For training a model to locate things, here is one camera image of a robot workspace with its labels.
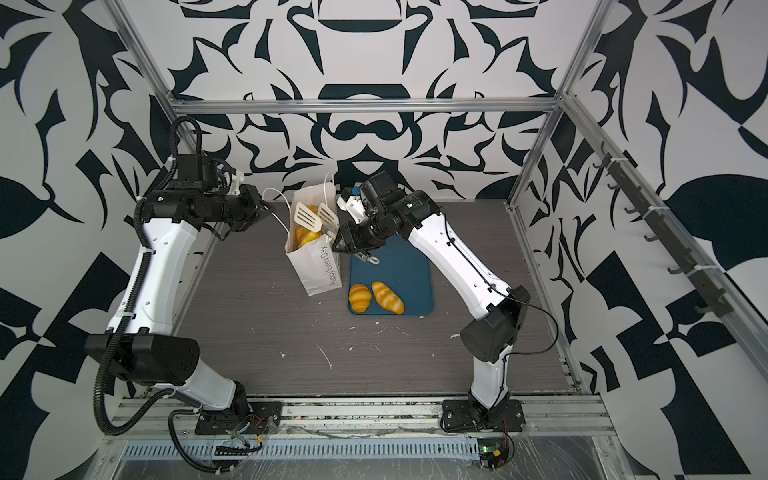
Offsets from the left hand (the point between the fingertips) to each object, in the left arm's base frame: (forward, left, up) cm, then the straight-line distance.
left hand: (273, 201), depth 73 cm
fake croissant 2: (-10, -19, -31) cm, 38 cm away
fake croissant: (-4, -6, -9) cm, 11 cm away
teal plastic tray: (+2, -33, -34) cm, 48 cm away
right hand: (-10, -16, -4) cm, 19 cm away
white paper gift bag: (-7, -8, -9) cm, 14 cm away
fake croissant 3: (-11, -27, -31) cm, 43 cm away
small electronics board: (-49, -51, -35) cm, 79 cm away
